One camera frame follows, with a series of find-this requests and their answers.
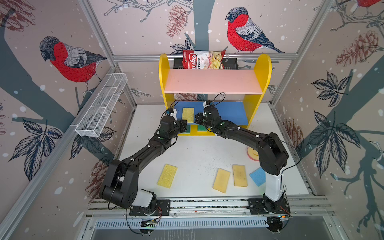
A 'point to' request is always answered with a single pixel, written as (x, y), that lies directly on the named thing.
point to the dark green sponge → (188, 129)
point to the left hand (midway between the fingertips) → (189, 118)
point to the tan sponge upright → (239, 175)
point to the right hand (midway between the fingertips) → (193, 115)
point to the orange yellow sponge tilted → (221, 180)
